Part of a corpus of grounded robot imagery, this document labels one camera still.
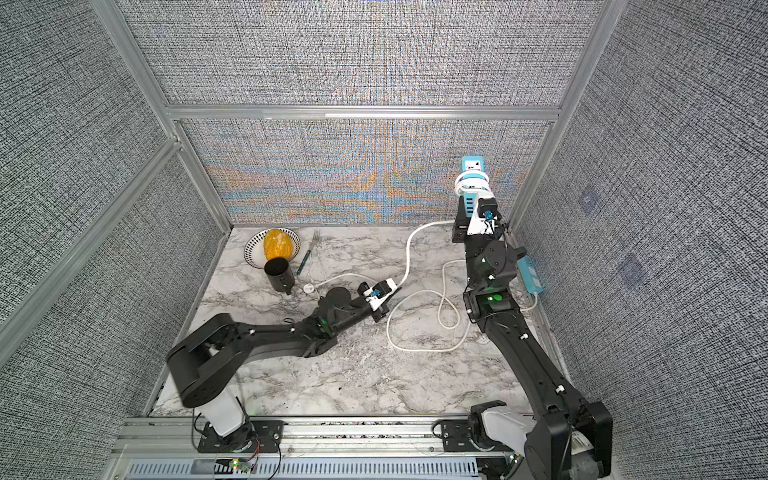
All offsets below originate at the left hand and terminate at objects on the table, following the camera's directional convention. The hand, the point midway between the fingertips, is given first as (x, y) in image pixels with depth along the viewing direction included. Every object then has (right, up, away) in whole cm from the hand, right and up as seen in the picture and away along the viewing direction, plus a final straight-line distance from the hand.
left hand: (403, 283), depth 78 cm
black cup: (-38, +1, +17) cm, 42 cm away
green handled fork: (-34, +6, +31) cm, 47 cm away
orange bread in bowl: (-43, +11, +28) cm, 52 cm away
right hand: (+16, +22, -14) cm, 30 cm away
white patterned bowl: (-53, +11, +33) cm, 63 cm away
